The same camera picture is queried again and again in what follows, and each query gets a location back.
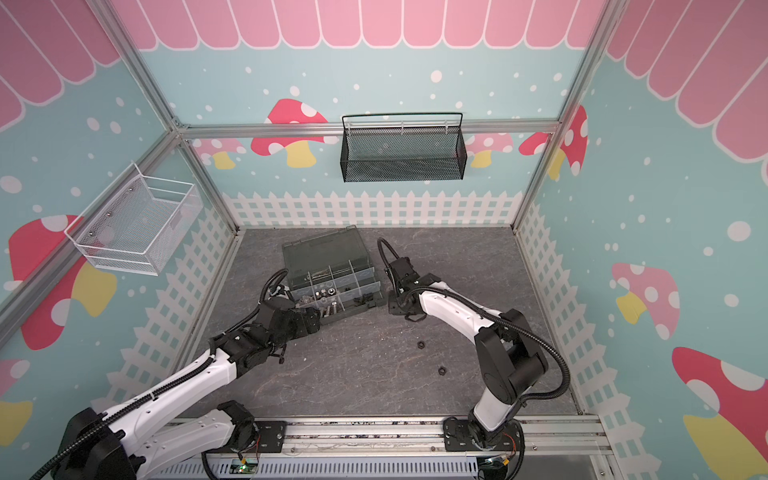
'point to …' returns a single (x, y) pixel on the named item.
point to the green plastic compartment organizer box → (331, 273)
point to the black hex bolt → (358, 299)
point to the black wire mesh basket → (382, 147)
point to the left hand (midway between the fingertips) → (306, 321)
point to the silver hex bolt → (328, 312)
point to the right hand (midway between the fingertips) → (397, 304)
